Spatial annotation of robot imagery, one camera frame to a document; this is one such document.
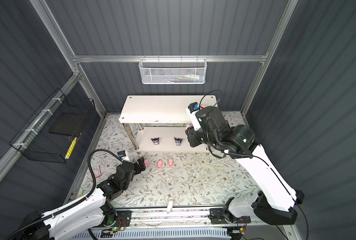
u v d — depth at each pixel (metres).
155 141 0.91
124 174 0.61
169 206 0.75
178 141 0.91
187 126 0.59
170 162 0.91
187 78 0.92
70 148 0.68
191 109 0.49
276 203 0.32
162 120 0.70
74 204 0.49
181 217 0.75
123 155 0.72
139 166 0.75
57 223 0.44
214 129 0.39
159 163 0.91
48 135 0.72
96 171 0.89
